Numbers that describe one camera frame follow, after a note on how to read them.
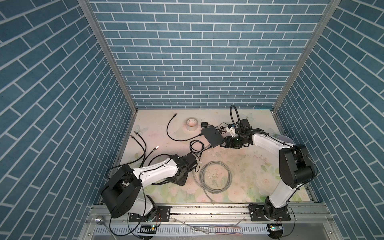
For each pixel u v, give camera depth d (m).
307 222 0.75
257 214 0.73
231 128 0.87
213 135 1.04
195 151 0.96
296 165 0.48
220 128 1.08
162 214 0.74
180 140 1.02
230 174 0.86
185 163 0.62
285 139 0.97
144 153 0.96
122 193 0.42
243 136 0.70
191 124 1.11
